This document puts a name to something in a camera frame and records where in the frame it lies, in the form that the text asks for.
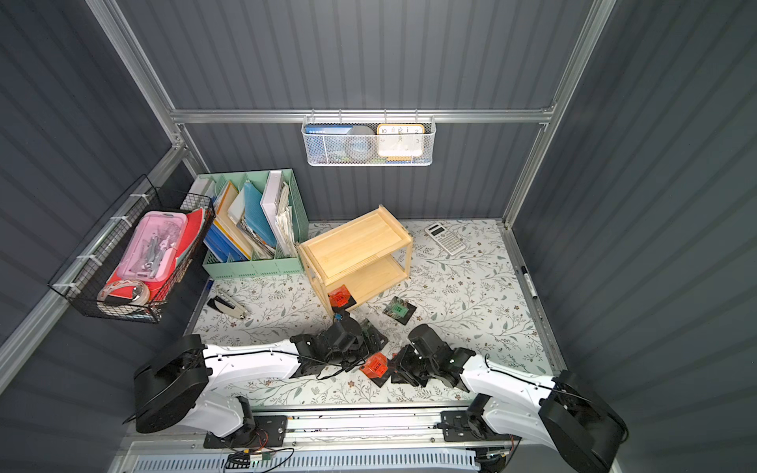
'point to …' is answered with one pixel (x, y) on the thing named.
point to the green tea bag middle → (375, 339)
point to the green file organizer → (227, 190)
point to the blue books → (223, 245)
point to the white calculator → (446, 237)
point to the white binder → (268, 205)
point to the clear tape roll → (140, 301)
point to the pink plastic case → (151, 253)
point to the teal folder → (254, 215)
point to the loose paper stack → (284, 221)
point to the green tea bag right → (399, 309)
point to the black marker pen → (529, 282)
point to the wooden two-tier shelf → (370, 253)
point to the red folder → (155, 287)
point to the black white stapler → (228, 307)
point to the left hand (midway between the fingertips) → (381, 348)
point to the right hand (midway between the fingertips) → (393, 366)
